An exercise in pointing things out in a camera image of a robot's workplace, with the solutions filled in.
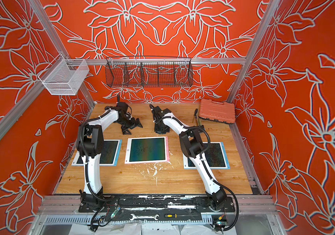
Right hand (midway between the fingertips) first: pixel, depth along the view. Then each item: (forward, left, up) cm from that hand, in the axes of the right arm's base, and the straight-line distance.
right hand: (160, 130), depth 102 cm
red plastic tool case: (+16, -43, +4) cm, 46 cm away
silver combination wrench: (-51, +10, -1) cm, 52 cm away
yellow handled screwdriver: (-50, -10, 0) cm, 51 cm away
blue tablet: (-20, +31, 0) cm, 37 cm away
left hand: (0, +15, +3) cm, 16 cm away
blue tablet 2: (-19, -36, -1) cm, 41 cm away
